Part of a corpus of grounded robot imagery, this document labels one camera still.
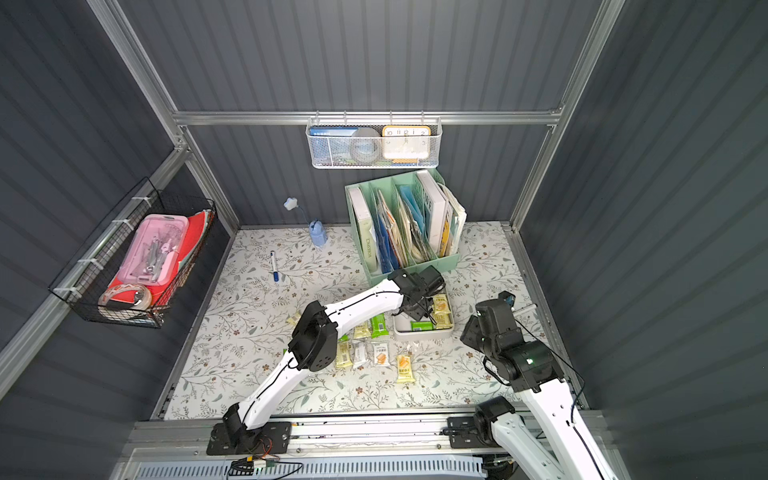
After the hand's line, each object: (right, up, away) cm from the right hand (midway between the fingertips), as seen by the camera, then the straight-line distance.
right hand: (480, 328), depth 73 cm
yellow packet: (-18, -14, +9) cm, 25 cm away
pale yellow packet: (-53, -2, +20) cm, 56 cm away
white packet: (-31, -11, +13) cm, 35 cm away
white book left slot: (-30, +26, +14) cm, 42 cm away
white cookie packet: (-25, -12, +12) cm, 30 cm away
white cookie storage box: (-19, -5, +16) cm, 25 cm away
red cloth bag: (-85, +9, -6) cm, 85 cm away
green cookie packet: (-26, -4, +18) cm, 32 cm away
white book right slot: (-7, +32, +20) cm, 38 cm away
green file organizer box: (-18, +28, +18) cm, 38 cm away
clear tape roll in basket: (-78, +8, -7) cm, 79 cm away
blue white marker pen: (-63, +11, +32) cm, 71 cm away
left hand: (-15, +2, +21) cm, 26 cm away
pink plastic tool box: (-80, +19, -1) cm, 82 cm away
